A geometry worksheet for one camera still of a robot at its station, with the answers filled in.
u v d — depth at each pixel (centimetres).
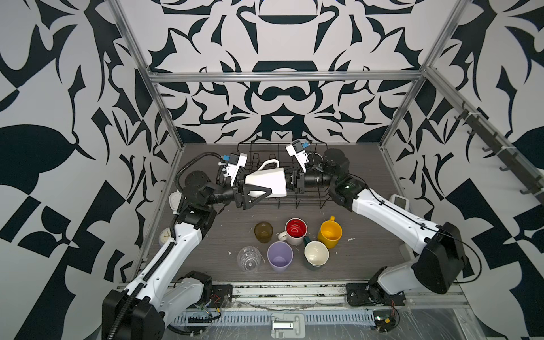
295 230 89
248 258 83
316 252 78
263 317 71
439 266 41
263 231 87
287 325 67
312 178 61
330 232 87
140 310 38
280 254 80
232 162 57
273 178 60
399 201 95
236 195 56
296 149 60
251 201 56
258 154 106
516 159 55
